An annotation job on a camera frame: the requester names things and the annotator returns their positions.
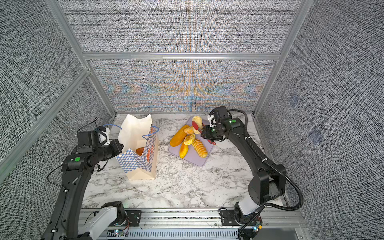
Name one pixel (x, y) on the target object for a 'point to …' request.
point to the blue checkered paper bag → (135, 133)
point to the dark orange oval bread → (139, 150)
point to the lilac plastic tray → (188, 121)
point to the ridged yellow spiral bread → (200, 148)
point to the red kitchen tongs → (196, 127)
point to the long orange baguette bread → (179, 136)
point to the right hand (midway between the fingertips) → (205, 134)
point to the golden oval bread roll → (189, 130)
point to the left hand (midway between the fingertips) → (123, 144)
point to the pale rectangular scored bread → (198, 120)
